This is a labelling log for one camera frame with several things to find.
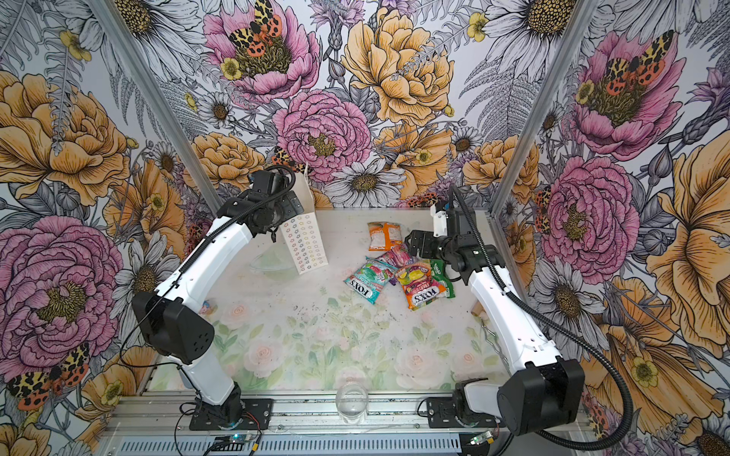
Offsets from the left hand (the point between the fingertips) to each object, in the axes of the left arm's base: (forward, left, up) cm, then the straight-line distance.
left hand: (282, 217), depth 84 cm
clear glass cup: (-42, -20, -27) cm, 54 cm away
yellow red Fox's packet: (-11, -40, -19) cm, 46 cm away
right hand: (-11, -39, -2) cm, 40 cm away
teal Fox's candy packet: (-8, -25, -23) cm, 34 cm away
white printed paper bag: (0, -4, -7) cm, 8 cm away
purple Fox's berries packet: (+1, -35, -22) cm, 42 cm away
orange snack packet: (+12, -31, -23) cm, 40 cm away
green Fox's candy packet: (-7, -49, -22) cm, 54 cm away
